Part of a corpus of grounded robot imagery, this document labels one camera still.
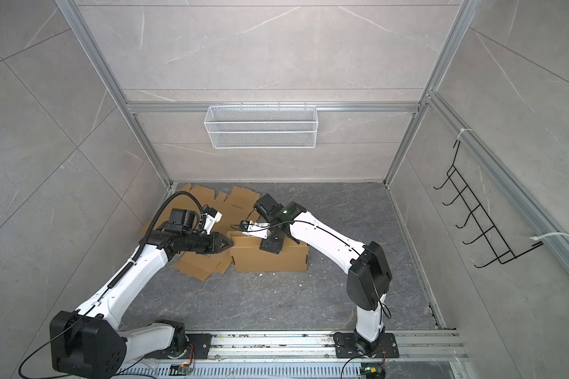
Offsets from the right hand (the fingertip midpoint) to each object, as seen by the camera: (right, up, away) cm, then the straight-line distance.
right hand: (270, 235), depth 84 cm
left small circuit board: (-25, -38, -14) cm, 48 cm away
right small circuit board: (+32, -39, -14) cm, 52 cm away
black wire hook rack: (+62, 0, -23) cm, 66 cm away
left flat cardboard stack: (-20, +9, +28) cm, 36 cm away
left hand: (-13, -1, -5) cm, 14 cm away
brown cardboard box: (-8, -7, -2) cm, 11 cm away
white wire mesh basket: (-6, +45, +17) cm, 48 cm away
